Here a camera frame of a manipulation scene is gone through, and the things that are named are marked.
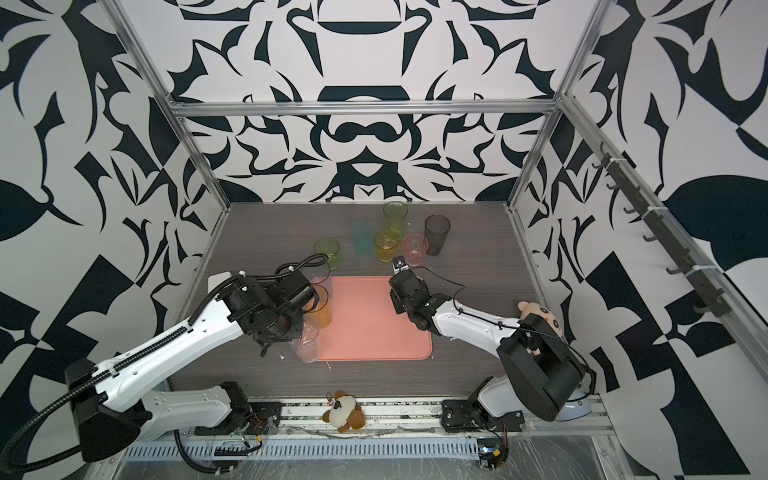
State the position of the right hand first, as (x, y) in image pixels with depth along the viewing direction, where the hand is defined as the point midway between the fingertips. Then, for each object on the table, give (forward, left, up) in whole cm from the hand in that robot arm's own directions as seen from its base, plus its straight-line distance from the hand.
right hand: (405, 285), depth 89 cm
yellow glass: (+19, +5, -4) cm, 20 cm away
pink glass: (+17, -4, -3) cm, 17 cm away
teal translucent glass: (+23, +13, -4) cm, 27 cm away
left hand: (-15, +27, +9) cm, 32 cm away
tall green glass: (+24, +2, +6) cm, 25 cm away
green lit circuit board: (-40, -19, -9) cm, 45 cm away
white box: (+5, +58, -2) cm, 58 cm away
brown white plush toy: (-32, +16, -5) cm, 36 cm away
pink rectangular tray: (-10, +12, -7) cm, 17 cm away
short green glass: (+14, +24, 0) cm, 28 cm away
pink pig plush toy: (-6, -35, -3) cm, 36 cm away
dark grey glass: (+18, -11, +5) cm, 21 cm away
